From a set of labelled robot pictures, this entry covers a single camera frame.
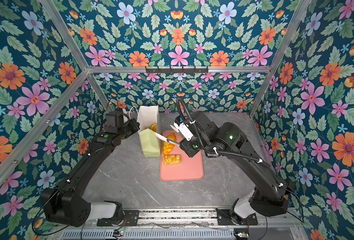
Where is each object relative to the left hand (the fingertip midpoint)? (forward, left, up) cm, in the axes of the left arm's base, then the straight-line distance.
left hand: (141, 118), depth 78 cm
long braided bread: (-2, -11, -26) cm, 28 cm away
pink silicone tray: (-18, -24, -27) cm, 40 cm away
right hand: (-20, -22, +7) cm, 30 cm away
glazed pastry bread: (-12, -14, -26) cm, 31 cm away
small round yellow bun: (+9, -2, -18) cm, 20 cm away
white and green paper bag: (+10, 0, -8) cm, 13 cm away
